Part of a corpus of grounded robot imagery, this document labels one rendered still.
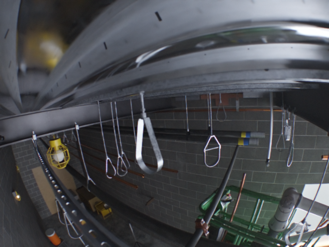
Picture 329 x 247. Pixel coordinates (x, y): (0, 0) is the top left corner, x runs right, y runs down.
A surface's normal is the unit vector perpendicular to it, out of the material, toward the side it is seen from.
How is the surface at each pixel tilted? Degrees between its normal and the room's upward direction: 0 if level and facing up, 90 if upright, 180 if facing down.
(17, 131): 90
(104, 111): 90
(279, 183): 90
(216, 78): 90
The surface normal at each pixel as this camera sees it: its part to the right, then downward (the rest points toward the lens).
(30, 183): 0.82, 0.02
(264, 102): -0.56, 0.18
